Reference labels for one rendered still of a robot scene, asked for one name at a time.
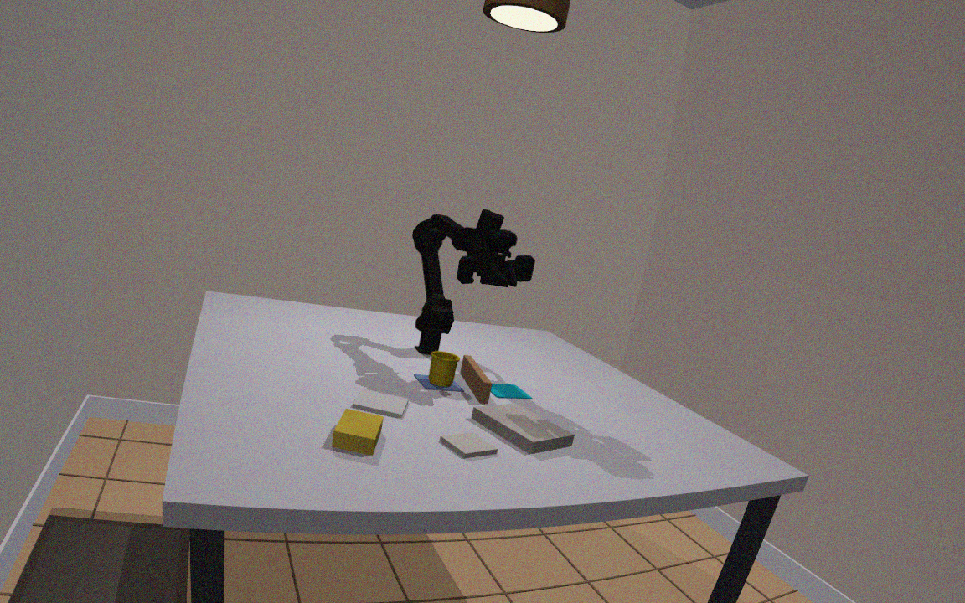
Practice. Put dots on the yellow block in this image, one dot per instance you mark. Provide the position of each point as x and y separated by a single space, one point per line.
357 431

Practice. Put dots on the yellow translucent cup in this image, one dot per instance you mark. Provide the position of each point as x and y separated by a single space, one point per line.
443 367

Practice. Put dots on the tan wooden flat bar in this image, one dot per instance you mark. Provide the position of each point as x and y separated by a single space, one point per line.
476 379

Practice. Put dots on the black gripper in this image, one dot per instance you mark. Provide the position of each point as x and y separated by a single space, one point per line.
494 270

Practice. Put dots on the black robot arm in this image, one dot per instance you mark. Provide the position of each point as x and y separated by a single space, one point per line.
437 314

